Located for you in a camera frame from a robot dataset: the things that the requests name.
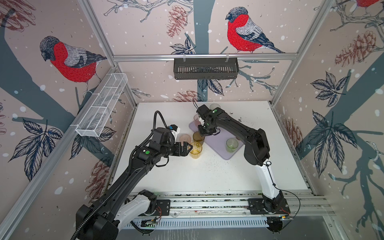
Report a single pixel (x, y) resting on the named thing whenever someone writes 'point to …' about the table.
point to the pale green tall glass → (214, 106)
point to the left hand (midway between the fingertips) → (185, 146)
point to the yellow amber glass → (195, 152)
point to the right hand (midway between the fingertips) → (201, 136)
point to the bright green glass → (231, 145)
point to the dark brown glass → (197, 137)
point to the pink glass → (185, 137)
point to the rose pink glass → (196, 120)
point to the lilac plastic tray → (217, 141)
